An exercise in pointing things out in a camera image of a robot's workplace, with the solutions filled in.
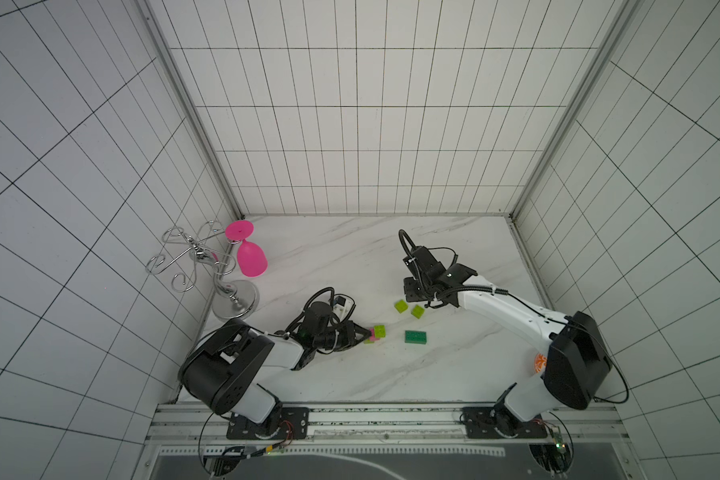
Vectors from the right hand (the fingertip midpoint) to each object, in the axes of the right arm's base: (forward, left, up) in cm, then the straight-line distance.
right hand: (411, 282), depth 87 cm
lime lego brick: (-14, +9, -5) cm, 17 cm away
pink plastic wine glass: (+1, +47, +7) cm, 48 cm away
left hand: (-15, +13, -8) cm, 21 cm away
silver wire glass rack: (-5, +56, -6) cm, 56 cm away
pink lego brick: (-15, +11, -6) cm, 19 cm away
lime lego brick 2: (-3, +2, -9) cm, 10 cm away
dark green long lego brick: (-13, -2, -9) cm, 16 cm away
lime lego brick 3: (-5, -3, -9) cm, 11 cm away
